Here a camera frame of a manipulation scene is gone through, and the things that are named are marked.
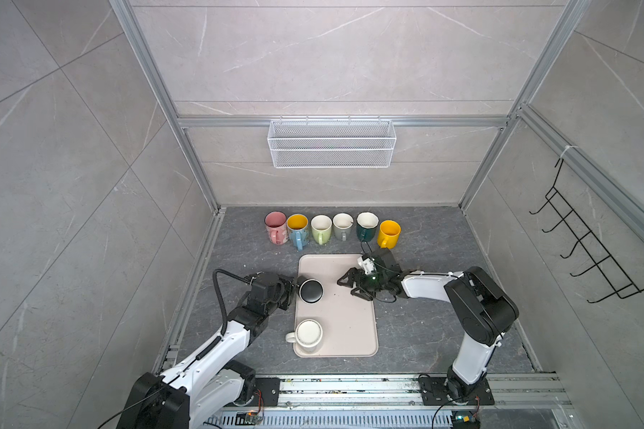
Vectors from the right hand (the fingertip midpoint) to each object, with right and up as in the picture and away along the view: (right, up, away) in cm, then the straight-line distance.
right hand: (343, 285), depth 91 cm
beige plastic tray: (+1, -10, -5) cm, 12 cm away
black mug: (-10, 0, -10) cm, 15 cm away
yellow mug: (+18, +17, +10) cm, 27 cm away
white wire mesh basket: (-4, +52, +10) cm, 53 cm away
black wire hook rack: (+61, +10, -26) cm, 67 cm away
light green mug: (-8, +21, +13) cm, 26 cm away
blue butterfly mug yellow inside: (-17, +21, +9) cm, 28 cm away
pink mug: (-25, +20, +8) cm, 33 cm away
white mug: (-11, -11, -14) cm, 22 cm away
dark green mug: (+10, +21, +11) cm, 25 cm away
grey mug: (+1, +21, +13) cm, 25 cm away
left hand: (-14, +7, -8) cm, 18 cm away
